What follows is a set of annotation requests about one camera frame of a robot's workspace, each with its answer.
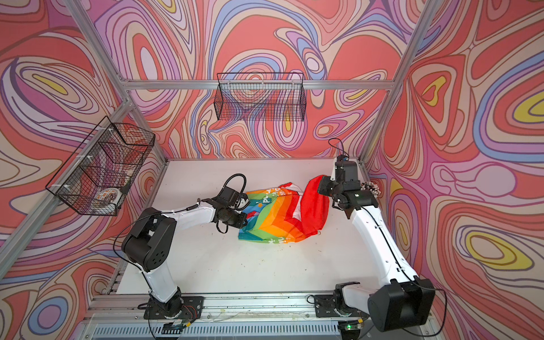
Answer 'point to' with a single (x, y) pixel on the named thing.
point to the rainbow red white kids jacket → (285, 214)
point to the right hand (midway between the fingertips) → (324, 187)
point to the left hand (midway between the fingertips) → (249, 223)
